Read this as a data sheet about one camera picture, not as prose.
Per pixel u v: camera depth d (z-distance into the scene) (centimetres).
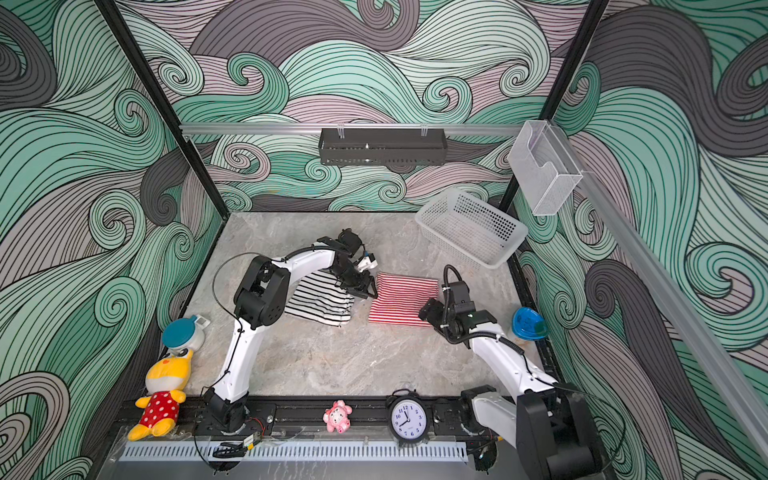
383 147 96
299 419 74
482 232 113
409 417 71
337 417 71
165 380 73
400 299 94
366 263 94
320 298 95
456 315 65
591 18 72
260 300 59
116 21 72
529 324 80
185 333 81
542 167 79
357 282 88
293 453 76
